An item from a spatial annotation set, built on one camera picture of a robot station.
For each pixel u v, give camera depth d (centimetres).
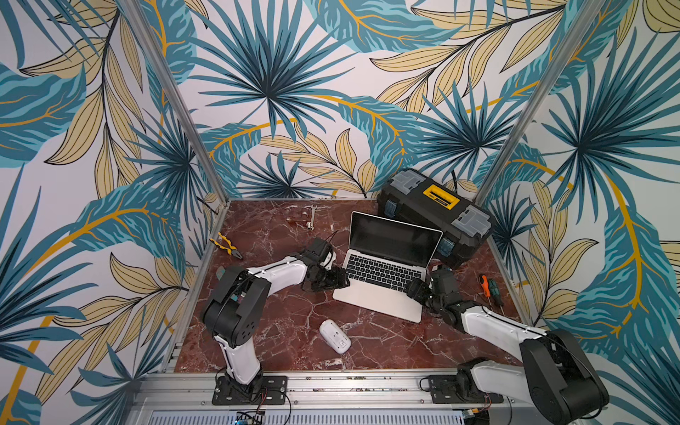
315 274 73
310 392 75
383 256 101
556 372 42
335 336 81
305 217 112
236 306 48
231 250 100
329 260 80
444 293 69
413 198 99
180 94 86
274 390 73
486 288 93
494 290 92
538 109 88
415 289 82
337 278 82
